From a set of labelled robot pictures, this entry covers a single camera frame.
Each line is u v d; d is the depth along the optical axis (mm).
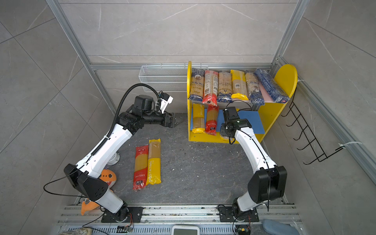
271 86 714
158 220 731
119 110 505
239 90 708
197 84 744
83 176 412
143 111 551
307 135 673
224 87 726
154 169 884
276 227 689
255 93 688
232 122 575
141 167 877
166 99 627
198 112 975
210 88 711
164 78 958
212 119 950
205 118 975
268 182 414
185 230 660
